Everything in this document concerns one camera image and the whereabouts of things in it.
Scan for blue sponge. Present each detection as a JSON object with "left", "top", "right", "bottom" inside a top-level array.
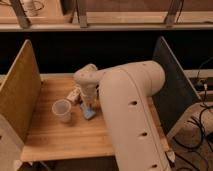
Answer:
[{"left": 80, "top": 103, "right": 96, "bottom": 120}]

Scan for black floor cables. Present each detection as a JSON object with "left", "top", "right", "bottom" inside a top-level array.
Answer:
[{"left": 173, "top": 58, "right": 213, "bottom": 171}]

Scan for right dark side panel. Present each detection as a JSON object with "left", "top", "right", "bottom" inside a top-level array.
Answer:
[{"left": 153, "top": 36, "right": 201, "bottom": 138}]

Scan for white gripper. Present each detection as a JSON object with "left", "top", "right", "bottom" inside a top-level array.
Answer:
[{"left": 81, "top": 85, "right": 97, "bottom": 106}]

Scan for translucent plastic cup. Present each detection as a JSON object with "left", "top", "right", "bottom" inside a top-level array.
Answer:
[{"left": 52, "top": 99, "right": 71, "bottom": 123}]

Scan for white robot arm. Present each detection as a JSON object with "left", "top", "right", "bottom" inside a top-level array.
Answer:
[{"left": 74, "top": 61, "right": 171, "bottom": 171}]

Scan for left wooden side panel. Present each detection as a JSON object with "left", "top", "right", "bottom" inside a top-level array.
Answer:
[{"left": 0, "top": 40, "right": 41, "bottom": 147}]

